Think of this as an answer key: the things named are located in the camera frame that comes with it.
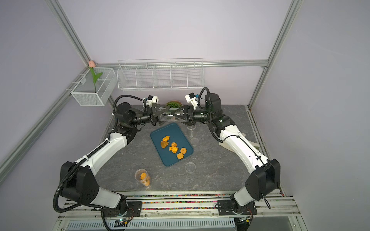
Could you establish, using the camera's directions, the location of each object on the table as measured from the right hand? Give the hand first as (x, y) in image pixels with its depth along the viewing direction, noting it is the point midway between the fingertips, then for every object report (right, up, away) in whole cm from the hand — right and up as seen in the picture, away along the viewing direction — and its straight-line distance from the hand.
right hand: (172, 116), depth 65 cm
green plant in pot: (-3, +10, +37) cm, 38 cm away
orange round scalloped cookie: (+3, -22, +29) cm, 36 cm away
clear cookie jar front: (-19, -33, +14) cm, 40 cm away
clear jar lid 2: (+11, -16, +35) cm, 40 cm away
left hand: (-1, +1, 0) cm, 1 cm away
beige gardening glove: (+30, -18, +32) cm, 47 cm away
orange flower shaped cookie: (+2, -25, +27) cm, 37 cm away
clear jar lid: (+8, -31, +24) cm, 40 cm away
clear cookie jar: (+9, -7, +32) cm, 33 cm away
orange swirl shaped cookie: (-3, -18, +32) cm, 37 cm away
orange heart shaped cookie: (-10, -18, +31) cm, 37 cm away
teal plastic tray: (-2, -13, +38) cm, 40 cm away
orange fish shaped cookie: (-3, -21, +29) cm, 36 cm away
